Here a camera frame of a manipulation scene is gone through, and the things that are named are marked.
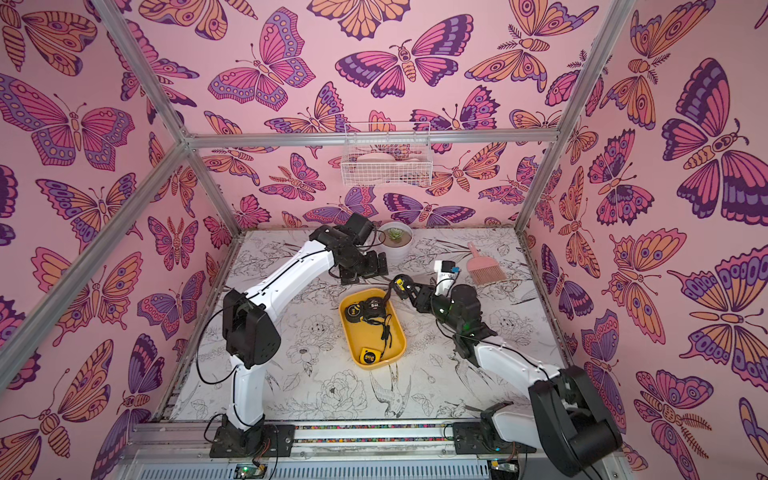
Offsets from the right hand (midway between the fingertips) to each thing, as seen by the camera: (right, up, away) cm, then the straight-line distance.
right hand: (401, 287), depth 80 cm
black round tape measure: (-10, -8, +14) cm, 19 cm away
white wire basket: (-4, +41, +15) cm, 44 cm away
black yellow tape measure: (0, +1, 0) cm, 1 cm away
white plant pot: (-1, +15, +23) cm, 27 cm away
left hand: (-6, +3, +7) cm, 10 cm away
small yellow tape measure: (-9, -20, +5) cm, 23 cm away
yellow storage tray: (-8, -16, +13) cm, 22 cm away
